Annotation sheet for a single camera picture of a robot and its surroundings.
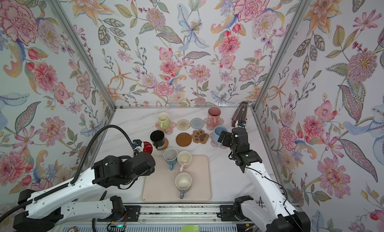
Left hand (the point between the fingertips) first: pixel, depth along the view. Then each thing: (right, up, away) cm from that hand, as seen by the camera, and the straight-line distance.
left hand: (151, 167), depth 69 cm
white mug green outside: (0, +23, +33) cm, 41 cm away
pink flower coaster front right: (+34, +6, +31) cm, 46 cm away
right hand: (+39, +15, +12) cm, 43 cm away
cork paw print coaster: (+24, +11, +35) cm, 44 cm away
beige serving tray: (+1, -15, +15) cm, 21 cm away
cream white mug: (+14, -1, +21) cm, 25 cm away
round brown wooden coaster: (+13, +9, +32) cm, 36 cm away
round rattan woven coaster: (+2, +5, +29) cm, 29 cm away
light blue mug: (+35, +14, +28) cm, 47 cm away
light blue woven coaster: (+23, +20, +41) cm, 51 cm away
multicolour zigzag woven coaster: (+12, +19, +41) cm, 47 cm away
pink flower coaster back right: (+32, +17, +40) cm, 54 cm away
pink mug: (+34, +27, +36) cm, 57 cm away
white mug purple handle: (+14, -13, +15) cm, 24 cm away
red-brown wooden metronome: (+51, +27, +33) cm, 66 cm away
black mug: (-2, +11, +22) cm, 25 cm away
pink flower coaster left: (+3, +14, +38) cm, 40 cm away
